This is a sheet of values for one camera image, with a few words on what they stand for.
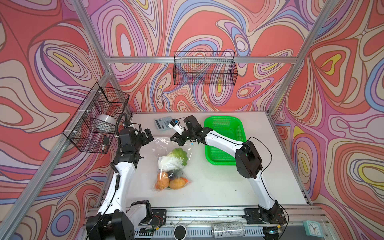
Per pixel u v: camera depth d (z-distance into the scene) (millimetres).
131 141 575
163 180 734
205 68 957
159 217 729
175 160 798
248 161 556
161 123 1076
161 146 861
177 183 766
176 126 784
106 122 693
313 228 689
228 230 661
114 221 387
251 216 734
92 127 738
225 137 635
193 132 729
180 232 655
